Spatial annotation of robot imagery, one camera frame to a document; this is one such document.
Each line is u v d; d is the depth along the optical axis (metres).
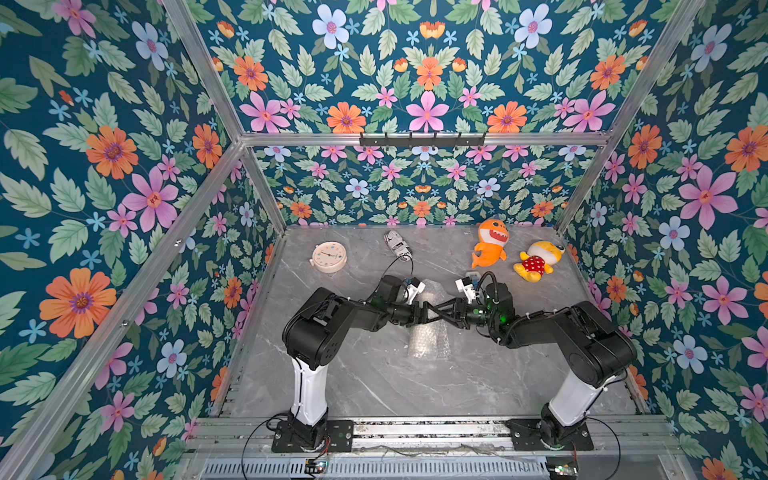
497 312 0.75
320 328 0.52
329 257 1.08
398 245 1.11
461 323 0.82
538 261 1.02
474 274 1.01
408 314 0.85
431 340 0.84
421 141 0.93
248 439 0.72
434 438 0.75
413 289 0.89
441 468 0.77
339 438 0.73
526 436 0.73
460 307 0.80
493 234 1.08
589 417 0.62
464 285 0.86
